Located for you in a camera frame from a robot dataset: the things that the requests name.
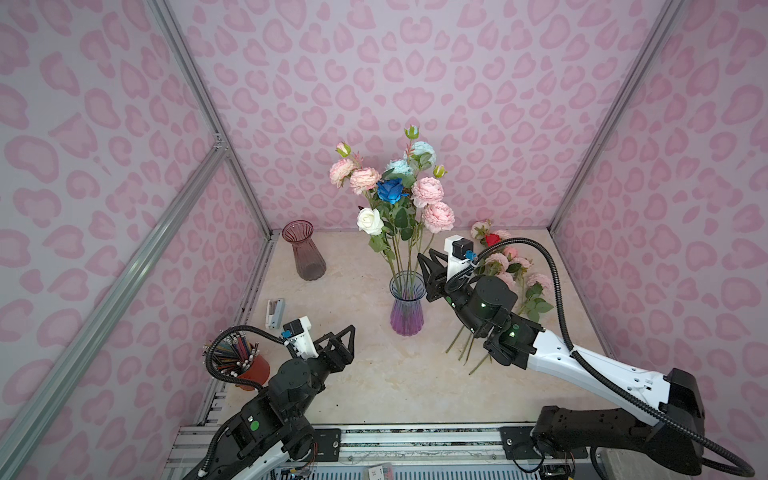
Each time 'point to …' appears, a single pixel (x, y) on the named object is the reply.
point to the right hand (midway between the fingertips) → (424, 251)
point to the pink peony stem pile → (507, 264)
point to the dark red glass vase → (310, 263)
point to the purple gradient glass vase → (407, 289)
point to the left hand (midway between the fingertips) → (347, 328)
